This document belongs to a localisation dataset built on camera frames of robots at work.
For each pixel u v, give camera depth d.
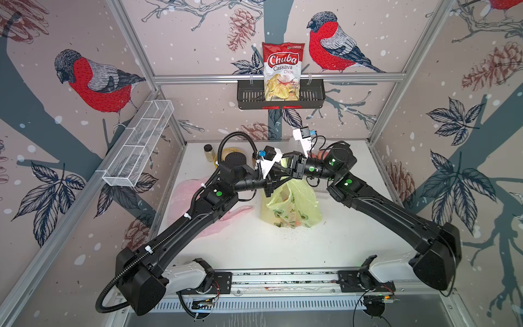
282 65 0.85
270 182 0.55
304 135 0.55
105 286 0.36
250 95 0.95
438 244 0.40
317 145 0.56
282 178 0.61
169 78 0.95
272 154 0.53
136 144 0.78
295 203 0.68
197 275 0.59
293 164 0.56
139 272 0.38
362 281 0.67
